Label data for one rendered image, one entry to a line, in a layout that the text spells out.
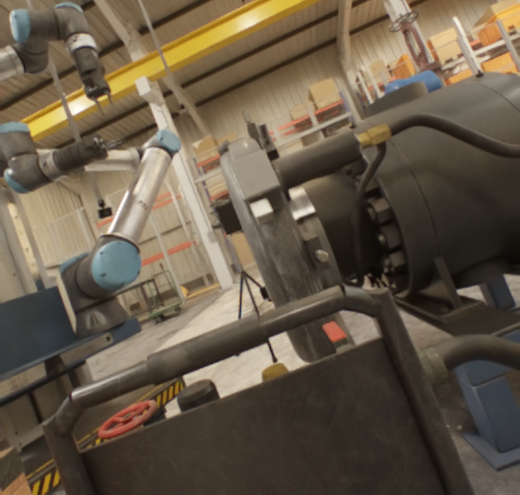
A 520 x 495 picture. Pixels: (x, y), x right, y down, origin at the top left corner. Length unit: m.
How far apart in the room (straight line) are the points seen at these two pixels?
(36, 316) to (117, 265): 0.37
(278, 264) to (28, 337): 0.90
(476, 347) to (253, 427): 0.26
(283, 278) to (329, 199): 0.34
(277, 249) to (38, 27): 0.97
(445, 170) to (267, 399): 0.80
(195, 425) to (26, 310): 1.08
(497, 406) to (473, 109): 0.74
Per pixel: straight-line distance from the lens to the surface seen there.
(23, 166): 1.28
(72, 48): 1.35
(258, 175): 0.80
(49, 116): 10.64
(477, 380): 1.00
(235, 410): 0.42
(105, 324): 1.36
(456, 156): 1.09
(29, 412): 1.51
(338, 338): 0.52
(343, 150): 0.84
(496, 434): 1.06
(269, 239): 0.85
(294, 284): 0.87
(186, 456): 0.45
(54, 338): 1.46
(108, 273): 1.20
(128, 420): 0.50
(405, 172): 1.03
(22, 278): 1.53
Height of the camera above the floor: 0.63
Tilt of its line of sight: 4 degrees up
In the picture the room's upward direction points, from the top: 22 degrees counter-clockwise
